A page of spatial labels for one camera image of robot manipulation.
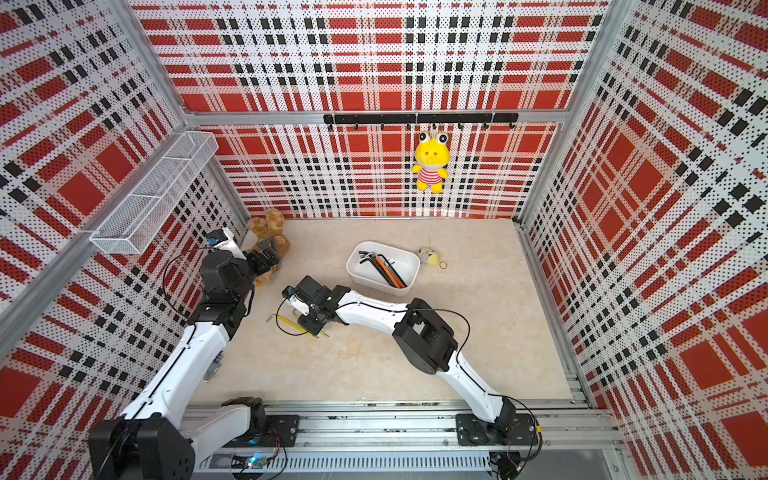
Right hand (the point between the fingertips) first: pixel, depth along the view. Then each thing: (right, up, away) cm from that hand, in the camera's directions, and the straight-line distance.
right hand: (314, 317), depth 89 cm
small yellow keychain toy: (+36, +18, +15) cm, 43 cm away
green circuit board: (-7, -29, -20) cm, 36 cm away
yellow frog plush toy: (+36, +51, +2) cm, 62 cm away
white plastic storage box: (+28, +15, +17) cm, 36 cm away
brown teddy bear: (-23, +30, +20) cm, 42 cm away
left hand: (-10, +22, -9) cm, 26 cm away
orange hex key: (+21, +14, +16) cm, 30 cm away
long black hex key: (+19, +14, +16) cm, 29 cm away
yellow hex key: (-11, -3, +7) cm, 13 cm away
